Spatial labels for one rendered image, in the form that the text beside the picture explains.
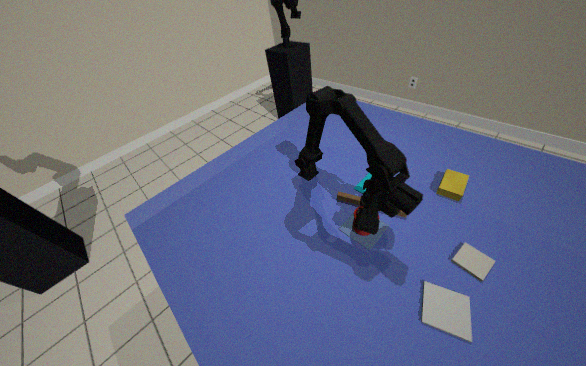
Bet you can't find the yellow cube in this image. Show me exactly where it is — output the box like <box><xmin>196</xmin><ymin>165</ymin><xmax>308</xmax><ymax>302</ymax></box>
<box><xmin>436</xmin><ymin>169</ymin><xmax>470</xmax><ymax>201</ymax></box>

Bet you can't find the beige flat square tile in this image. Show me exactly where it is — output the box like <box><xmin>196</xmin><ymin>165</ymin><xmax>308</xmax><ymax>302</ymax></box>
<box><xmin>451</xmin><ymin>243</ymin><xmax>496</xmax><ymax>282</ymax></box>

